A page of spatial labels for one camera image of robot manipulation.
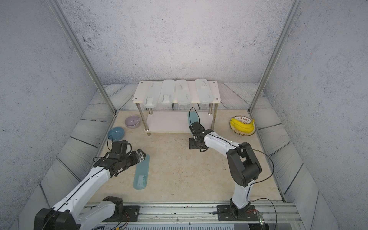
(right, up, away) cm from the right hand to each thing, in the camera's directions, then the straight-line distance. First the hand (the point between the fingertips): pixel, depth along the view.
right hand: (195, 144), depth 93 cm
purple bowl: (-48, +15, +18) cm, 53 cm away
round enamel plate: (+35, +6, +12) cm, 37 cm away
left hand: (-31, -6, -9) cm, 33 cm away
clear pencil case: (-24, +30, -10) cm, 40 cm away
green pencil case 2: (-1, +18, +16) cm, 24 cm away
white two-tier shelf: (-14, +14, +14) cm, 25 cm away
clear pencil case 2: (+5, +29, -12) cm, 32 cm away
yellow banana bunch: (+37, +10, +11) cm, 40 cm away
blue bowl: (-56, +6, +12) cm, 58 cm away
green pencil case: (-33, -17, -4) cm, 38 cm away
